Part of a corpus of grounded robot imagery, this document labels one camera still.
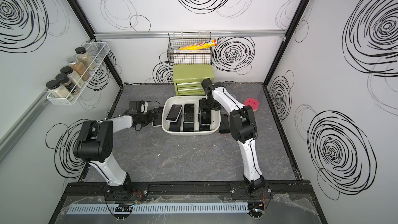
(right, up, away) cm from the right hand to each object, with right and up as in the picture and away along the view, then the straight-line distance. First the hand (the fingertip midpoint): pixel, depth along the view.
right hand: (208, 108), depth 97 cm
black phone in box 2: (-12, -11, -4) cm, 17 cm away
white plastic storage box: (-18, -5, +3) cm, 18 cm away
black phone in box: (-21, -11, -3) cm, 24 cm away
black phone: (+9, -11, -8) cm, 16 cm away
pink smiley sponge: (+31, +3, +8) cm, 33 cm away
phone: (-30, -7, -8) cm, 32 cm away
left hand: (-34, -5, +1) cm, 34 cm away
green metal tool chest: (-13, +20, +3) cm, 24 cm away
